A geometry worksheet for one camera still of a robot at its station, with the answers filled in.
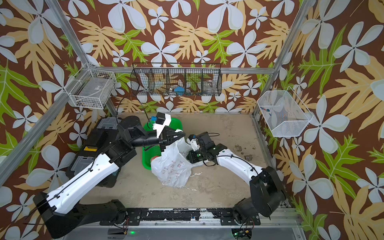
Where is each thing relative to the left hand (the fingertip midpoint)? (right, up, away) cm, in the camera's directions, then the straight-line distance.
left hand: (184, 132), depth 57 cm
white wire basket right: (+56, +9, +26) cm, 63 cm away
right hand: (0, -15, +26) cm, 30 cm away
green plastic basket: (-14, -8, +3) cm, 17 cm away
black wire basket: (-10, +34, +41) cm, 54 cm away
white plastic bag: (-6, -18, +13) cm, 23 cm away
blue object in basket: (-5, +26, +37) cm, 45 cm away
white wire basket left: (-56, +25, +29) cm, 67 cm away
